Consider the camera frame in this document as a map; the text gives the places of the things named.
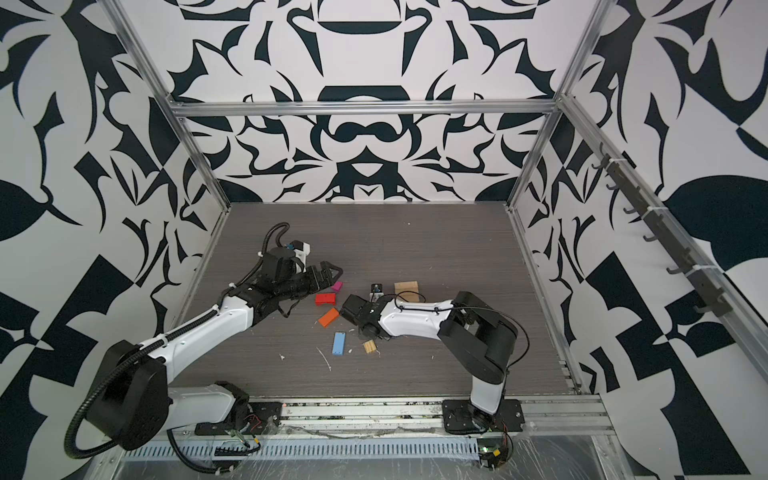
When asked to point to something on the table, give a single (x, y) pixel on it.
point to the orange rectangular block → (330, 316)
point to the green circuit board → (493, 452)
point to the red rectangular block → (329, 298)
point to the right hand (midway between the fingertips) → (373, 327)
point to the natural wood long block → (401, 286)
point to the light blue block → (338, 345)
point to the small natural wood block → (370, 346)
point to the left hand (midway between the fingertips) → (335, 270)
